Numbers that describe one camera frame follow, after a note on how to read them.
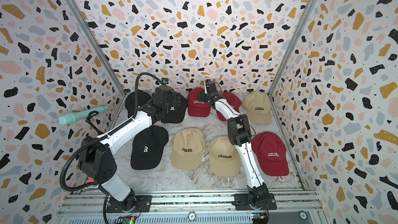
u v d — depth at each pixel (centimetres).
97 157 43
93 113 73
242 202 73
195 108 110
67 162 38
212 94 89
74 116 65
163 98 64
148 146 86
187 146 86
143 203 73
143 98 121
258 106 108
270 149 88
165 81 72
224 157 84
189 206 73
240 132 68
